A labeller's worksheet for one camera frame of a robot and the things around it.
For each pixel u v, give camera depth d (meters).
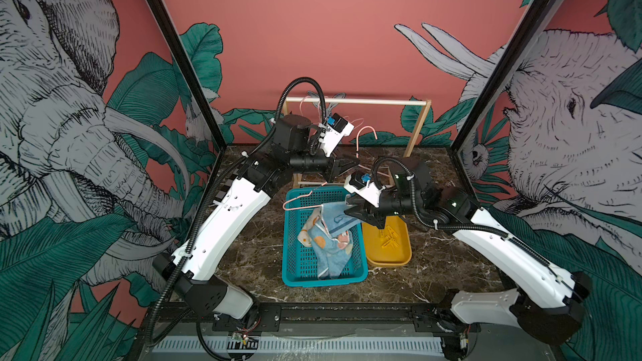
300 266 0.84
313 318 0.75
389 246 0.88
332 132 0.53
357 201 0.55
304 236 0.89
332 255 0.82
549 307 0.39
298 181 1.04
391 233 0.91
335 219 0.84
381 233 0.90
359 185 0.52
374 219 0.54
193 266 0.39
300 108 0.72
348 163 0.61
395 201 0.53
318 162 0.54
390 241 0.87
